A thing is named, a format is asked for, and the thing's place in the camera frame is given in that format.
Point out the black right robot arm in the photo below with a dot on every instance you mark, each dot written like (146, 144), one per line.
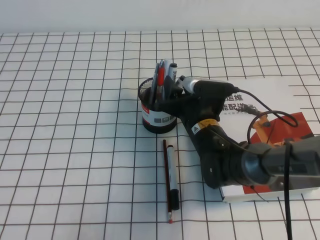
(226, 162)

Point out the white grid tablecloth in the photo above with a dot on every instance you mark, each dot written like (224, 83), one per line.
(76, 162)

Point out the black mesh pen holder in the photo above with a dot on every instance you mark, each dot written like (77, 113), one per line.
(156, 122)

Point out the white marker in holder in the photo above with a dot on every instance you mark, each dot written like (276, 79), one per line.
(167, 62)

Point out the white marker black cap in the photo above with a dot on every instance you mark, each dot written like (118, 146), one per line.
(173, 184)

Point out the grey marker in holder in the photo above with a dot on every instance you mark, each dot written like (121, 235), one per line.
(173, 71)

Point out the grey pen in holder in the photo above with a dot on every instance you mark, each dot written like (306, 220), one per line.
(153, 85)

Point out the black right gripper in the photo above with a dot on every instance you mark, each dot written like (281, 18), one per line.
(191, 108)

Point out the dark red pencil with eraser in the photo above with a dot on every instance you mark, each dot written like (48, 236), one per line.
(167, 182)

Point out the red pen in holder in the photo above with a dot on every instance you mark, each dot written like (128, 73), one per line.
(160, 82)

